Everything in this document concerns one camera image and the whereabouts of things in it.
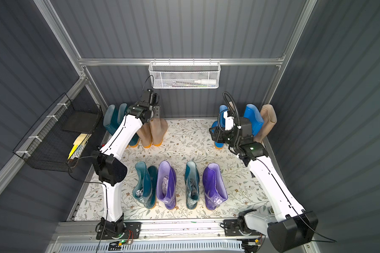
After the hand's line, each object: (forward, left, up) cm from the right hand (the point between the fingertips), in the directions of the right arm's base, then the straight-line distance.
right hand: (217, 129), depth 73 cm
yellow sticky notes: (-5, +66, -4) cm, 67 cm away
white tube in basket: (+35, +4, +3) cm, 35 cm away
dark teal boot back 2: (+15, +52, -4) cm, 54 cm away
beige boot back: (+17, +34, -18) cm, 42 cm away
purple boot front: (-27, +2, -5) cm, 28 cm away
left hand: (+17, +33, -3) cm, 38 cm away
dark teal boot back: (+13, +56, -5) cm, 58 cm away
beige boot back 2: (+12, -30, -5) cm, 33 cm away
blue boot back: (+21, -5, -6) cm, 23 cm away
